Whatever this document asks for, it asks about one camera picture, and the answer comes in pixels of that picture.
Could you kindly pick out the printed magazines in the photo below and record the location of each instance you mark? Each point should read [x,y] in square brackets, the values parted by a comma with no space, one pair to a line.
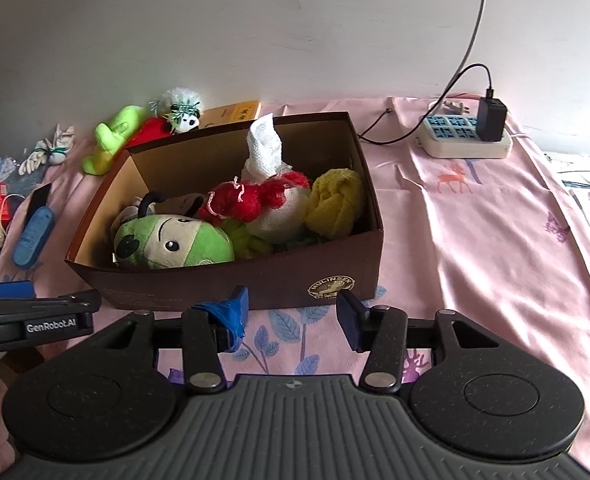
[585,175]

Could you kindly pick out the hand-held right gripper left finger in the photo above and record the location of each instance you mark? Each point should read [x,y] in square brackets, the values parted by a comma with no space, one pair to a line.
[232,310]

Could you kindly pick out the black phone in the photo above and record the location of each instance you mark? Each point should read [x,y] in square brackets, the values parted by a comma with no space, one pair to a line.
[37,197]

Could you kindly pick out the white towel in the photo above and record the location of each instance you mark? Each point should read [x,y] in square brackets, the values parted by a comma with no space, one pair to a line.
[265,150]

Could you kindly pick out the yellow book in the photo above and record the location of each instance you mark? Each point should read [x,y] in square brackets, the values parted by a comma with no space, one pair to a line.
[235,111]

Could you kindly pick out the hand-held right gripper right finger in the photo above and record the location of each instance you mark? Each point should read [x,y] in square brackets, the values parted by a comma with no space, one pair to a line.
[350,320]

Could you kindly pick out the red plush toy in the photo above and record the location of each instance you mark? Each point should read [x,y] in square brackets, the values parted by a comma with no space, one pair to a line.
[150,130]

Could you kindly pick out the white power strip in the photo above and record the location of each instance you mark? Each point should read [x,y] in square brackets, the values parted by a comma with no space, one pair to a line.
[462,146]

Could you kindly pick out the white fluffy plush toy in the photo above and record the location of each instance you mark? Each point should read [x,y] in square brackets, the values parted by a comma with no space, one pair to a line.
[182,105]

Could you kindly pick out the red and white fuzzy cloth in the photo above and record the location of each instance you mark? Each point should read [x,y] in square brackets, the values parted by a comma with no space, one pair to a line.
[255,197]

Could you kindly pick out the red packet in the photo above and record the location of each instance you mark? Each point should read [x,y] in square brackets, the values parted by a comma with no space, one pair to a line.
[2,202]

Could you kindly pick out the white sock bundle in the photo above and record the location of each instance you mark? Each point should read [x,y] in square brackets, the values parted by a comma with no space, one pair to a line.
[47,152]

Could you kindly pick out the purple plastic packet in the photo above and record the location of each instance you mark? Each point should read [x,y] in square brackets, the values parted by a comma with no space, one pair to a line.
[176,376]

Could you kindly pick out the green round plush toy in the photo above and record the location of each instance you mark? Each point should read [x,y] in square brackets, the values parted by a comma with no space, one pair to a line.
[170,245]

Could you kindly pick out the light teal cloth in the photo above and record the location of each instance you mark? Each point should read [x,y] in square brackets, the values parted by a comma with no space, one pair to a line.
[300,243]

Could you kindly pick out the lime green plush toy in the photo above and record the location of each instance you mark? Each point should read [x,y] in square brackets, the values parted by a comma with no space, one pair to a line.
[115,135]

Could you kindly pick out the brown cardboard box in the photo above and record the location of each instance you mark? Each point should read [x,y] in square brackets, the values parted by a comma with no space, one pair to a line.
[200,285]

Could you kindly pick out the yellow fuzzy cloth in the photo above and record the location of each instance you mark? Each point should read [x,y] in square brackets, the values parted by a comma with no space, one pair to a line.
[335,202]

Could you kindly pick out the blue oblong case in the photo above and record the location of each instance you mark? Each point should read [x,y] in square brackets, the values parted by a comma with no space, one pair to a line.
[32,235]

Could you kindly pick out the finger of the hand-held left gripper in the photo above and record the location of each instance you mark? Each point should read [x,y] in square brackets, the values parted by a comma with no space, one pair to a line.
[10,290]
[70,300]

